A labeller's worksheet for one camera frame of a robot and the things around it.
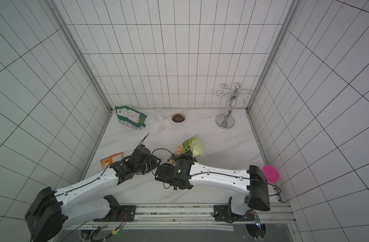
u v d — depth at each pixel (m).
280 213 0.75
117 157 0.92
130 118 1.01
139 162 0.63
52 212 0.39
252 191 0.39
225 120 1.10
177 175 0.47
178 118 1.06
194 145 0.67
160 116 0.98
